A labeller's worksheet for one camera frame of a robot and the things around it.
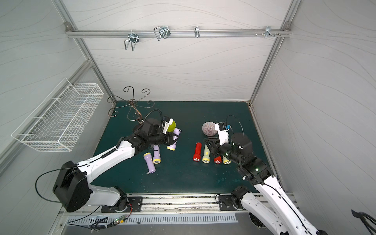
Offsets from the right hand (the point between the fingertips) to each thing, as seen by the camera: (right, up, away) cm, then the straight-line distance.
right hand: (206, 139), depth 67 cm
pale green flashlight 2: (+13, -17, +19) cm, 29 cm away
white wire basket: (-71, +7, +1) cm, 71 cm away
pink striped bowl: (+5, +1, +35) cm, 36 cm away
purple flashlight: (-31, -19, +17) cm, 40 cm away
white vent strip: (-46, -40, +3) cm, 61 cm away
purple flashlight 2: (-28, -15, +19) cm, 37 cm away
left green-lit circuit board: (-41, -39, +2) cm, 57 cm away
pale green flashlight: (+2, -14, +20) cm, 25 cm away
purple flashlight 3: (-15, +2, +11) cm, 19 cm away
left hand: (-14, -1, +12) cm, 19 cm away
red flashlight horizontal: (+9, -16, +19) cm, 26 cm away
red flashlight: (-4, -14, +21) cm, 25 cm away
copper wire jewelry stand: (-40, +12, +16) cm, 45 cm away
